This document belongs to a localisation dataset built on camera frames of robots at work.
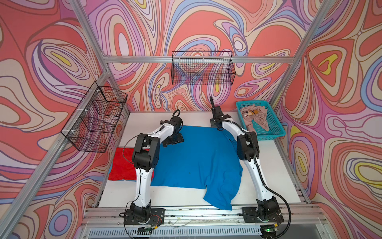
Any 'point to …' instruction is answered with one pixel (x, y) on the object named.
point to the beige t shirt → (258, 114)
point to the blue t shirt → (208, 157)
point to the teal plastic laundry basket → (276, 130)
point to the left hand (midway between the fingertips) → (177, 141)
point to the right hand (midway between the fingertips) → (218, 124)
